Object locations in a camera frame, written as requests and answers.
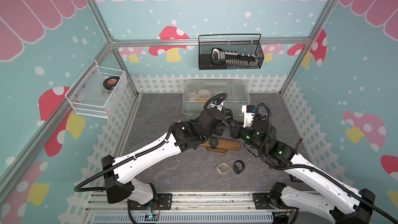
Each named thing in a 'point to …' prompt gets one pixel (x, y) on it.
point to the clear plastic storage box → (196, 92)
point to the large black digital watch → (213, 142)
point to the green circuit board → (151, 216)
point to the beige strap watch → (218, 170)
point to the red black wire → (300, 140)
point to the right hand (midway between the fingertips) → (224, 121)
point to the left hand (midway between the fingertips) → (219, 120)
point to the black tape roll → (110, 82)
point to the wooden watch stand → (223, 146)
